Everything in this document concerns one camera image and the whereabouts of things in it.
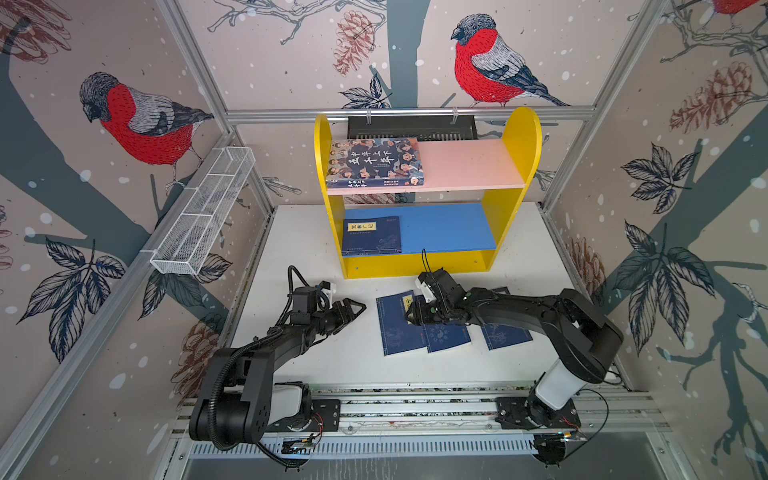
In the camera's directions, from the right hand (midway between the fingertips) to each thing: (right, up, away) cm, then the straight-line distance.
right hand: (410, 318), depth 88 cm
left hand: (-15, +3, -2) cm, 16 cm away
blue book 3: (+9, -4, -3) cm, 10 cm away
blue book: (-12, +25, +5) cm, 28 cm away
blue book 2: (-4, -4, -3) cm, 6 cm away
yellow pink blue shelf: (+8, +24, +4) cm, 26 cm away
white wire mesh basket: (-57, +33, -9) cm, 66 cm away
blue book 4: (+27, -4, -2) cm, 28 cm away
